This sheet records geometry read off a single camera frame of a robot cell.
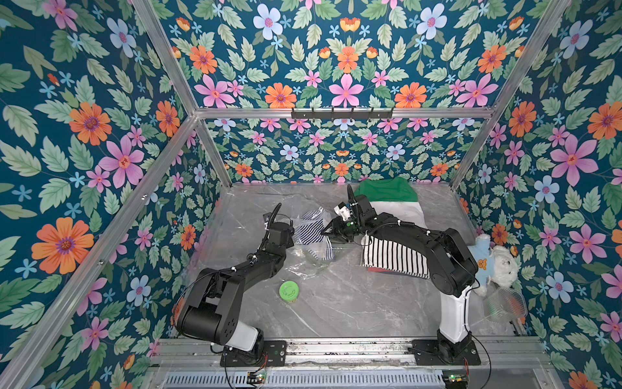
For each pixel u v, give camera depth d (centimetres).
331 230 84
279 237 71
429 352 73
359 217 75
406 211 108
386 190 115
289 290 82
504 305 83
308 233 98
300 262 93
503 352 75
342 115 93
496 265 84
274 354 74
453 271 52
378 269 86
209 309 44
